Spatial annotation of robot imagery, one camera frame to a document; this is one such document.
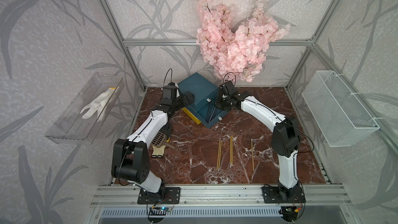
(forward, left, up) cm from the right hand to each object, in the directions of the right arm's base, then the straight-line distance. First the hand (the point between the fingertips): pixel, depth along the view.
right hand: (212, 104), depth 91 cm
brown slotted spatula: (-17, +31, -11) cm, 37 cm away
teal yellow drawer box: (+5, +5, +6) cm, 9 cm away
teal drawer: (-5, +6, -3) cm, 9 cm away
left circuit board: (-50, +25, -17) cm, 59 cm away
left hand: (0, +13, +5) cm, 14 cm away
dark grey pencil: (-5, +1, -1) cm, 5 cm away
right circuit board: (-50, -36, -20) cm, 65 cm away
